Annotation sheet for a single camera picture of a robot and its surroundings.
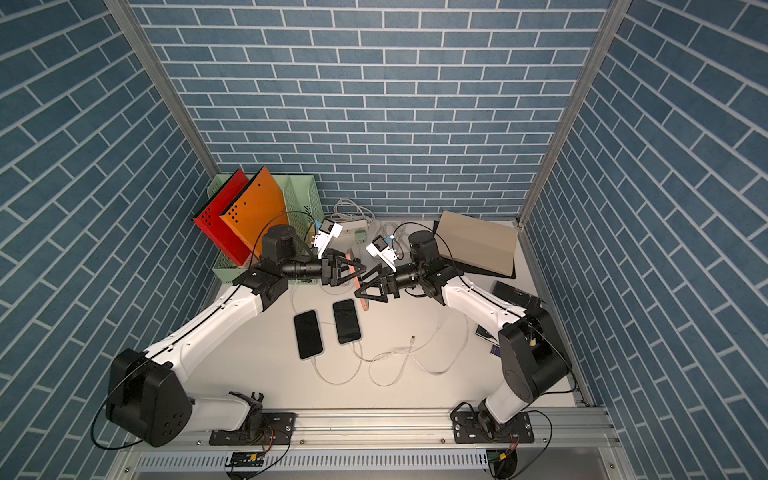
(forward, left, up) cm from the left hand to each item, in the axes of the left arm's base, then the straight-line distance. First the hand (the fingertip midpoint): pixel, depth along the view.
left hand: (366, 269), depth 70 cm
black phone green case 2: (-4, +19, -29) cm, 35 cm away
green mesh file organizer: (+40, +27, -19) cm, 51 cm away
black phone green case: (0, +8, -28) cm, 29 cm away
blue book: (-9, -37, -28) cm, 47 cm away
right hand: (-3, +1, -5) cm, 6 cm away
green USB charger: (+34, +6, -26) cm, 43 cm away
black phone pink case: (-6, +1, -5) cm, 8 cm away
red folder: (+18, +45, -2) cm, 48 cm away
